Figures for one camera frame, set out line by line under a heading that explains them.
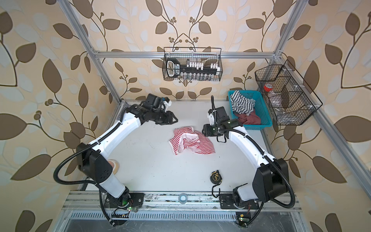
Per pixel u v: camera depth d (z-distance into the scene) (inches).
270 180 16.2
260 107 42.3
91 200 30.2
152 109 25.4
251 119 40.5
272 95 27.6
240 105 43.6
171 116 29.1
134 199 29.3
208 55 35.8
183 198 29.7
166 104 29.2
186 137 34.8
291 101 28.9
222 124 23.4
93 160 17.0
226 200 28.8
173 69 33.3
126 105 45.3
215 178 31.1
